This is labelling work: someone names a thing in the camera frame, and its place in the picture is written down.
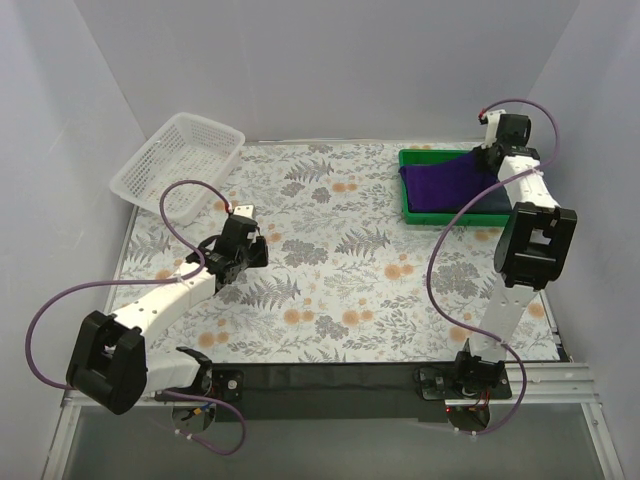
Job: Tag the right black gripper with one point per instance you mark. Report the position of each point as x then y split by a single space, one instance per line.
489 157

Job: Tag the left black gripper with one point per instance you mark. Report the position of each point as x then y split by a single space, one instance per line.
258 250

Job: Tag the grey cloth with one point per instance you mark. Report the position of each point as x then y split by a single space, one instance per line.
494 203

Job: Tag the purple cloth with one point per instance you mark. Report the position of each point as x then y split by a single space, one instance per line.
445 182

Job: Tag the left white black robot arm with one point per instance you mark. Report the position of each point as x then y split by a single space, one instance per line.
110 362

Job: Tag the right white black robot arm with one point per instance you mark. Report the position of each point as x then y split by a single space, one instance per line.
530 253

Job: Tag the floral table mat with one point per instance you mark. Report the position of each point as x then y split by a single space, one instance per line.
348 279

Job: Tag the green plastic tray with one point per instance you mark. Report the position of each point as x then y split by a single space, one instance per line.
425 217

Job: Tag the white plastic basket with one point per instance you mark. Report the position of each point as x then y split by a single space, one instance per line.
186 147

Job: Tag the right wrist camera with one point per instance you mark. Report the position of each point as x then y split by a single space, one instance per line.
505 128

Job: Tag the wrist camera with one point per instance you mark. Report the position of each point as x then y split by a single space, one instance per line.
240 228
505 128

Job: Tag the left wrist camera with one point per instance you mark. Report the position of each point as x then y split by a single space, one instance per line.
240 228

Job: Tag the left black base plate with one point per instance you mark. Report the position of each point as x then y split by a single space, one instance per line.
219 384

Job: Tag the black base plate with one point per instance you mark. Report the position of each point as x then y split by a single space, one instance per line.
445 381
219 384

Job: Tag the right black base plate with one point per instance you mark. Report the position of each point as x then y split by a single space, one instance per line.
445 381

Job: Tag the aluminium frame rail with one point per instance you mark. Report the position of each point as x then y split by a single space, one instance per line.
547 382

